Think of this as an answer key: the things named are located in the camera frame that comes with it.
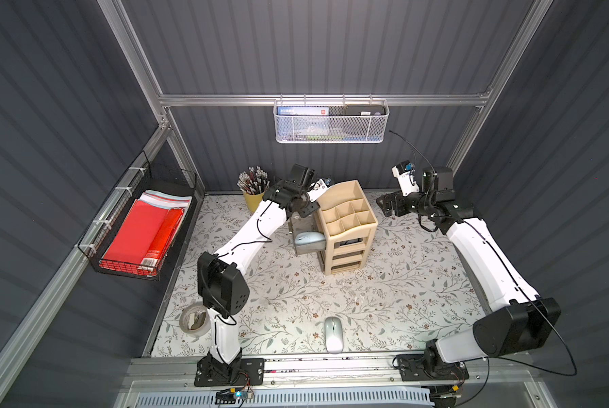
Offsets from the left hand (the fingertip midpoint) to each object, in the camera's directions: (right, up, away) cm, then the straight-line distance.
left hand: (308, 195), depth 85 cm
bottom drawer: (+14, -25, +6) cm, 29 cm away
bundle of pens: (-21, +6, +14) cm, 27 cm away
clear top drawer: (-1, -18, -3) cm, 18 cm away
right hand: (+26, 0, -7) cm, 27 cm away
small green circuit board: (-22, -58, -14) cm, 63 cm away
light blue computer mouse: (0, -14, -3) cm, 14 cm away
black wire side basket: (-53, +4, 0) cm, 53 cm away
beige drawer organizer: (+12, -8, -6) cm, 16 cm away
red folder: (-46, -13, -15) cm, 50 cm away
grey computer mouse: (+8, -43, -5) cm, 44 cm away
